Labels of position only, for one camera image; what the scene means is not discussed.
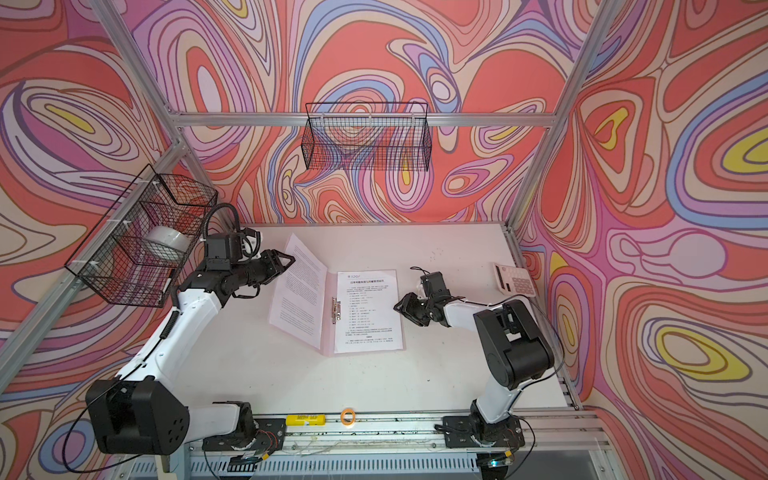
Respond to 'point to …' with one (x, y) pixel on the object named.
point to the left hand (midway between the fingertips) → (294, 259)
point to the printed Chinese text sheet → (370, 311)
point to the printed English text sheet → (298, 305)
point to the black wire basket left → (117, 264)
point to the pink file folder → (329, 328)
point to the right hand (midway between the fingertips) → (400, 315)
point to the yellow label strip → (301, 419)
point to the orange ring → (342, 416)
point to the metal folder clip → (336, 309)
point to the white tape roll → (171, 237)
